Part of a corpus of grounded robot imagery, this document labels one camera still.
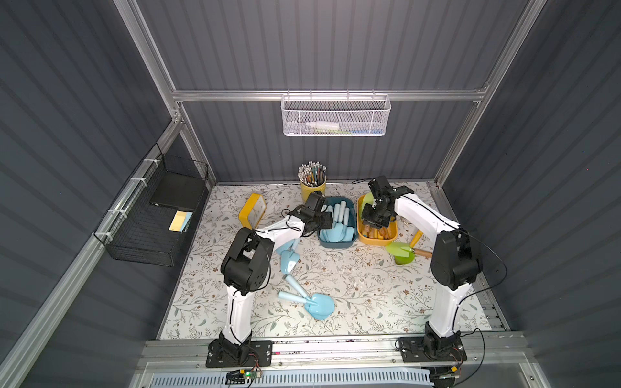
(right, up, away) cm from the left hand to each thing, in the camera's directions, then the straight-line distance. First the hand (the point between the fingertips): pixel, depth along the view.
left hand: (331, 219), depth 96 cm
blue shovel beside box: (-17, -15, -3) cm, 23 cm away
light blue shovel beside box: (-16, -10, 0) cm, 19 cm away
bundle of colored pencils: (-8, +19, +5) cm, 21 cm away
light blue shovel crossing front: (-14, -27, -12) cm, 33 cm away
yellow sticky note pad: (-49, +1, -21) cm, 53 cm away
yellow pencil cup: (-10, +12, +3) cm, 16 cm away
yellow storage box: (+16, -6, 0) cm, 17 cm away
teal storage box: (+5, -6, +2) cm, 8 cm away
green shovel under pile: (+29, -14, -2) cm, 32 cm away
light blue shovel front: (-3, -29, -15) cm, 33 cm away
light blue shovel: (+7, -4, +3) cm, 9 cm away
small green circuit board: (-30, -46, -25) cm, 60 cm away
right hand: (+13, -1, -3) cm, 13 cm away
